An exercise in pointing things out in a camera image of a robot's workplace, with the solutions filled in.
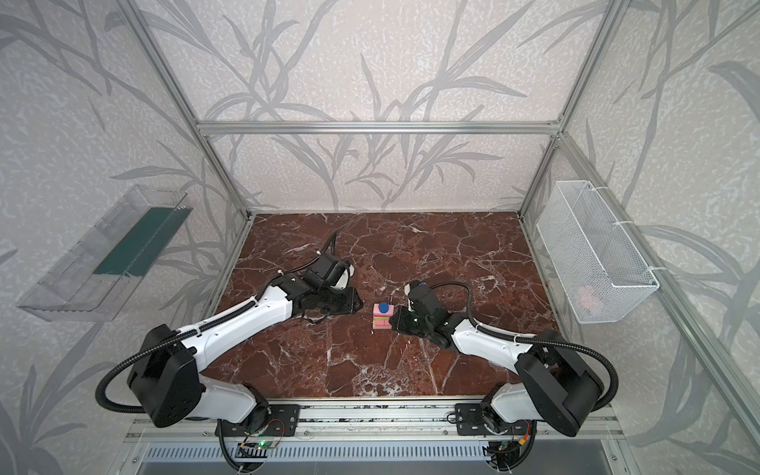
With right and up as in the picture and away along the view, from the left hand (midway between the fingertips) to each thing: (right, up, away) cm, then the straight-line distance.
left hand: (365, 297), depth 82 cm
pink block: (+5, -9, +6) cm, 12 cm away
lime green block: (+5, -8, +6) cm, 11 cm away
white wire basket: (+52, +10, -20) cm, 57 cm away
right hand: (+6, -5, +3) cm, 8 cm away
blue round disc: (+5, -4, +4) cm, 7 cm away
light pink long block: (+3, -6, +4) cm, 8 cm away
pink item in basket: (+57, +2, -9) cm, 58 cm away
